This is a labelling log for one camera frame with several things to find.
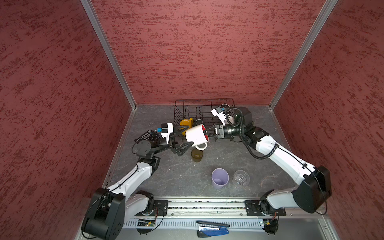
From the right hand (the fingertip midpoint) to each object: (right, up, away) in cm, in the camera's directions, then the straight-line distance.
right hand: (203, 136), depth 68 cm
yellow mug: (-10, +6, +29) cm, 31 cm away
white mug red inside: (-2, +1, -5) cm, 5 cm away
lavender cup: (+10, -25, +14) cm, 30 cm away
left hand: (-6, 0, -1) cm, 6 cm away
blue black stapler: (+2, -43, -1) cm, 43 cm away
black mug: (+17, +18, +40) cm, 47 cm away
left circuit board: (-30, -44, +5) cm, 53 cm away
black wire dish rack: (0, +15, +44) cm, 46 cm away
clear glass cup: (+23, -26, +16) cm, 38 cm away
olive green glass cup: (-3, -15, +24) cm, 28 cm away
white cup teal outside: (-1, +6, +27) cm, 28 cm away
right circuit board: (+34, -44, +4) cm, 56 cm away
